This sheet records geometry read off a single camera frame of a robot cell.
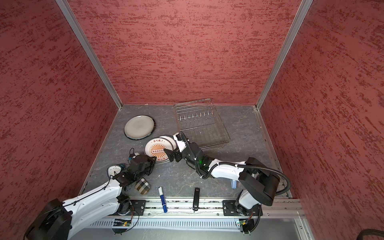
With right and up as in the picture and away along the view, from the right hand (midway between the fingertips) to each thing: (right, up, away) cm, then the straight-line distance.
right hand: (170, 147), depth 79 cm
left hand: (-8, -8, +8) cm, 14 cm away
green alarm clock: (-32, -14, +4) cm, 35 cm away
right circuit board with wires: (+40, -37, -7) cm, 55 cm away
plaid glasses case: (-14, -20, -1) cm, 25 cm away
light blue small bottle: (+35, -20, +1) cm, 40 cm away
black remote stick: (+15, -26, -3) cm, 30 cm away
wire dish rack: (+17, +14, +22) cm, 31 cm away
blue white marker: (-3, -26, -3) cm, 27 cm away
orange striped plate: (-12, -3, +13) cm, 18 cm away
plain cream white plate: (-27, +10, +25) cm, 38 cm away
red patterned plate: (-2, +1, +18) cm, 19 cm away
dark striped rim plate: (-27, +10, +25) cm, 38 cm away
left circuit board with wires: (-24, -36, -6) cm, 44 cm away
